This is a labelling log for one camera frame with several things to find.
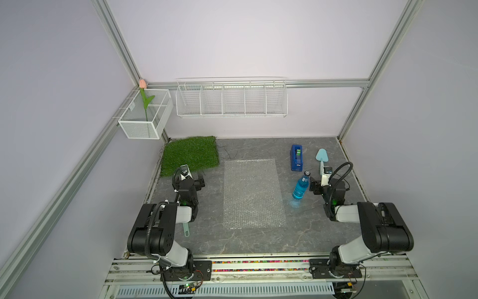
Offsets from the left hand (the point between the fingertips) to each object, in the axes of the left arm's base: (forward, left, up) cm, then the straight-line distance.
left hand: (189, 174), depth 92 cm
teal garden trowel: (+14, -76, -10) cm, 78 cm away
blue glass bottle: (-13, -53, +4) cm, 54 cm away
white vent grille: (-46, +7, -10) cm, 48 cm away
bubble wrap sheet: (-9, -31, -10) cm, 34 cm away
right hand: (-4, -66, -2) cm, 66 cm away
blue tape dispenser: (+12, -59, -4) cm, 60 cm away
